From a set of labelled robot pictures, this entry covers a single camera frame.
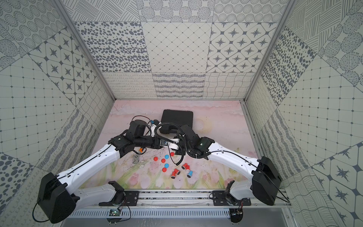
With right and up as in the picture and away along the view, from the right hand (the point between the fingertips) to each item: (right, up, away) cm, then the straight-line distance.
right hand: (173, 143), depth 78 cm
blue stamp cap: (-5, -11, +12) cm, 17 cm away
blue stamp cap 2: (-5, -16, +8) cm, 18 cm away
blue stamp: (+10, -19, +4) cm, 22 cm away
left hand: (0, 0, -6) cm, 6 cm away
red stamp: (+8, -16, +6) cm, 19 cm away
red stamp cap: (-2, -10, +12) cm, 16 cm away
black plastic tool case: (+3, +13, +25) cm, 29 cm away
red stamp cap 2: (-7, -14, +10) cm, 19 cm away
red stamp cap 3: (-6, -17, +6) cm, 19 cm away
